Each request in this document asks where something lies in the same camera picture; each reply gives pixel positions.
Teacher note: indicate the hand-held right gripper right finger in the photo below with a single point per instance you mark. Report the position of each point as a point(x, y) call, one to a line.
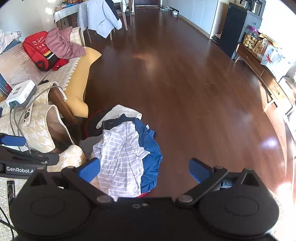
point(196, 170)

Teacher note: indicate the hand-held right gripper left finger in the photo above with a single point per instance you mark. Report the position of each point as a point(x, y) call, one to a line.
point(89, 168)

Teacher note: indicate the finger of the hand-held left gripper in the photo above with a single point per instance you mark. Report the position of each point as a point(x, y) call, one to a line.
point(11, 140)

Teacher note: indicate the lavender white striped shirt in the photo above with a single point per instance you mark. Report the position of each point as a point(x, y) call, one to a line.
point(122, 157)

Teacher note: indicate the red laundry basket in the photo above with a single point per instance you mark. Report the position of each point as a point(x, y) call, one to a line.
point(90, 126)

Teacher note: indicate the white clothes pile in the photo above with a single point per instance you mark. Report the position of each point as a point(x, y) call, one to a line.
point(8, 37)

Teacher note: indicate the grey garment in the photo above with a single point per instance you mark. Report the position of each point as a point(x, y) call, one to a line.
point(87, 144)

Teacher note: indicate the white remote control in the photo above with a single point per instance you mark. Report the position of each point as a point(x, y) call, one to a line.
point(27, 115)

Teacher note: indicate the blue garment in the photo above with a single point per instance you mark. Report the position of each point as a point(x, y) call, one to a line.
point(150, 157)

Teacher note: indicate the white electronic device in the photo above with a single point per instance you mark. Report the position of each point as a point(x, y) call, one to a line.
point(22, 92)

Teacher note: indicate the dark navy garment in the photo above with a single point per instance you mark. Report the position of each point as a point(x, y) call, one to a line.
point(111, 122)

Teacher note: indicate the white garment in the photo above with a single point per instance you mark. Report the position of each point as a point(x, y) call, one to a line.
point(120, 112)

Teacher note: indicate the sofa with cream cover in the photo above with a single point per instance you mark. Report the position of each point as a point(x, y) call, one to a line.
point(18, 67)

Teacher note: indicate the yellow sofa cushion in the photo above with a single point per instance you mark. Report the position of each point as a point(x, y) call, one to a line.
point(81, 81)

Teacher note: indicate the red bag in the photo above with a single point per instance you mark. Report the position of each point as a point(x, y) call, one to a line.
point(37, 49)

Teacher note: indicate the pink jacket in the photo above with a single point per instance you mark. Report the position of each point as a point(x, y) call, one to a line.
point(62, 44)

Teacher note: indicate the long wooden media bench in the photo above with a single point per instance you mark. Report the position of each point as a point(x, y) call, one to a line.
point(249, 58)

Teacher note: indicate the pink slipper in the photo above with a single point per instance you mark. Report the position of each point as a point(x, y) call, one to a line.
point(217, 36)

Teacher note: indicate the white gift bag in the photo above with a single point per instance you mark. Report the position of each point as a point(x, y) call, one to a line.
point(275, 60)

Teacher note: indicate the dining table with white cloth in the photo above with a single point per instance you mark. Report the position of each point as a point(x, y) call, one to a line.
point(64, 14)

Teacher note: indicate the snack bag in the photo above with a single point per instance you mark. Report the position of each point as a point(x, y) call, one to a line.
point(262, 46)

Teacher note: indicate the clear cookie jar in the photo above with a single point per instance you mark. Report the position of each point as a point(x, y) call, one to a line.
point(250, 38)

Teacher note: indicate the black cabinet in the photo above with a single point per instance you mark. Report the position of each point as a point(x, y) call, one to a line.
point(233, 27)

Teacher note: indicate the light blue jacket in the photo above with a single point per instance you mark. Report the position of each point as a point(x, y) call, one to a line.
point(97, 16)

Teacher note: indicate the wooden dining chair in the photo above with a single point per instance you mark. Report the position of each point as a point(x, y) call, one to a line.
point(126, 20)

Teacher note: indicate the white shoe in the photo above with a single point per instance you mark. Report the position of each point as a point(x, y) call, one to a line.
point(175, 12)
point(164, 8)

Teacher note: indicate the steel kettle set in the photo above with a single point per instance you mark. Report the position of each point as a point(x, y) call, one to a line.
point(253, 5)

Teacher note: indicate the white wall cabinets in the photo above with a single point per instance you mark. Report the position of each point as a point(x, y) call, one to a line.
point(198, 16)

